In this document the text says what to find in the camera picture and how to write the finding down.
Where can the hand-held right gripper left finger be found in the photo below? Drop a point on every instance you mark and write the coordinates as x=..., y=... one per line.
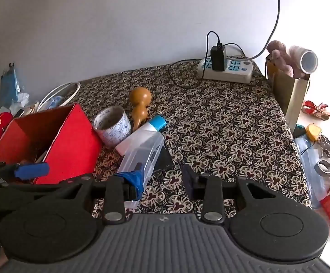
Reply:
x=135, y=183

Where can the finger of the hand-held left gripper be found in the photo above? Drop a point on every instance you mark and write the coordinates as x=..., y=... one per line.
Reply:
x=25, y=191
x=31, y=171

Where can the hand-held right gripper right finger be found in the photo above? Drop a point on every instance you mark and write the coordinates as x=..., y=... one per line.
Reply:
x=188, y=182

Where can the clear plastic container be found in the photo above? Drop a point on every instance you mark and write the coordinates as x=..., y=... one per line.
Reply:
x=142, y=156

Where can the white bottle blue cap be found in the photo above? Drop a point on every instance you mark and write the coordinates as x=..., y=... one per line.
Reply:
x=133, y=143

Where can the red cardboard box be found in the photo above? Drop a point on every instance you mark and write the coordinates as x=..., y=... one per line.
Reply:
x=74, y=148

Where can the patterned paper cup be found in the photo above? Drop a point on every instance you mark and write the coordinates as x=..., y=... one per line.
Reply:
x=116, y=134

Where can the wooden gourd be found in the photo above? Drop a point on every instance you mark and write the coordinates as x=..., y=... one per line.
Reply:
x=139, y=95

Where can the red plush toy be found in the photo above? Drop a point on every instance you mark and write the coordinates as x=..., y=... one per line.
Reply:
x=0, y=125

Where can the dark flat phone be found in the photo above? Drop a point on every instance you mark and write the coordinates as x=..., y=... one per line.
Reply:
x=19, y=112

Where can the crumpled white tissue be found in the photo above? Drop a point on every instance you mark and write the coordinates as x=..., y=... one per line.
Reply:
x=20, y=100

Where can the blue white packet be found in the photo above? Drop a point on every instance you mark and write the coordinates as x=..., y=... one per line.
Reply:
x=54, y=102

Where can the blue clipped packet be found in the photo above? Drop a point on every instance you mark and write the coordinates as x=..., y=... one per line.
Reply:
x=8, y=85

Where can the white power strip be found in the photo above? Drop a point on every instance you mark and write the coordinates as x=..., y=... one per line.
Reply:
x=224, y=75

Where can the clear blue plastic bag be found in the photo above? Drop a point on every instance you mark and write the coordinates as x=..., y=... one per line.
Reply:
x=310, y=173

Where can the black charger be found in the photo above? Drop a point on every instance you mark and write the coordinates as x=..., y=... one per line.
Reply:
x=218, y=58

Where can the tan paper bag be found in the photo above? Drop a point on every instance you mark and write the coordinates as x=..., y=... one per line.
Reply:
x=284, y=91

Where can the yellow tape measure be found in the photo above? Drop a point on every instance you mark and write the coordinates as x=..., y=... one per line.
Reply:
x=314, y=132

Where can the red ribbon bow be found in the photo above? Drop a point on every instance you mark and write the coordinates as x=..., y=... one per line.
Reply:
x=314, y=108

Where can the pink plush toy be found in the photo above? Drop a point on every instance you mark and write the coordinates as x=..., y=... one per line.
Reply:
x=277, y=48

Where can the white roll tube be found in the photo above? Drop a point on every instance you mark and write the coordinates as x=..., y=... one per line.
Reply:
x=308, y=61

